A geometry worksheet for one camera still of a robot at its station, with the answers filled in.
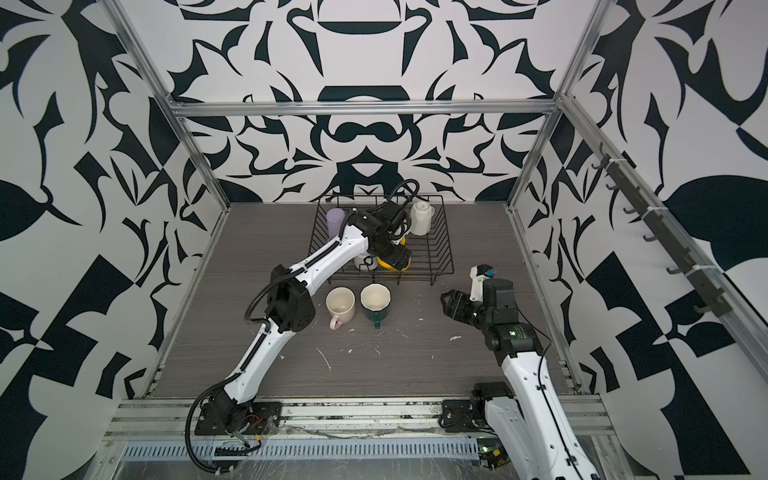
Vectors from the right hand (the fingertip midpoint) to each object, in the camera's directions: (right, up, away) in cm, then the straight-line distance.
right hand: (454, 297), depth 78 cm
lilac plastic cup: (-34, +21, +17) cm, 43 cm away
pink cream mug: (-31, -4, +12) cm, 34 cm away
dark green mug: (-21, -3, +11) cm, 24 cm away
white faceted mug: (-6, +21, +21) cm, 31 cm away
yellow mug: (-19, +8, +9) cm, 22 cm away
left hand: (-13, +11, +14) cm, 22 cm away
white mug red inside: (-23, +9, +3) cm, 25 cm away
